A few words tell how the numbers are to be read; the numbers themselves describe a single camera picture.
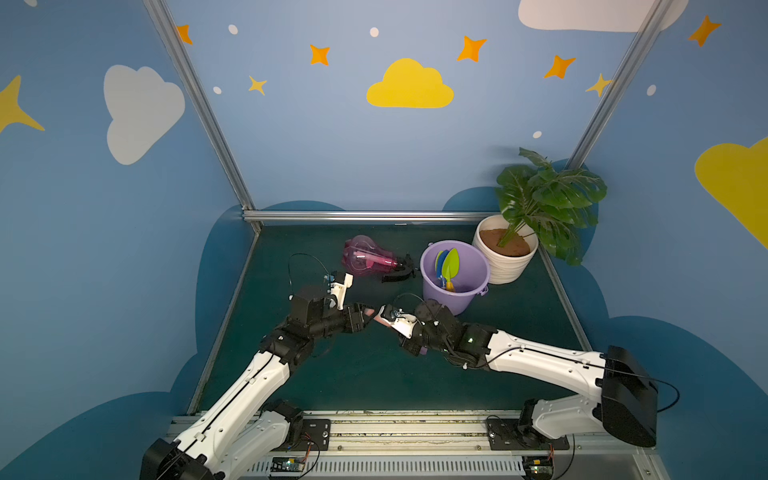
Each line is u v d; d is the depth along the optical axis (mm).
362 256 1002
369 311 737
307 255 1111
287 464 718
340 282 687
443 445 739
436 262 957
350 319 662
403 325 671
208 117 869
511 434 748
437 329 580
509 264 939
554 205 738
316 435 750
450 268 959
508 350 516
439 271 955
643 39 734
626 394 414
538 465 718
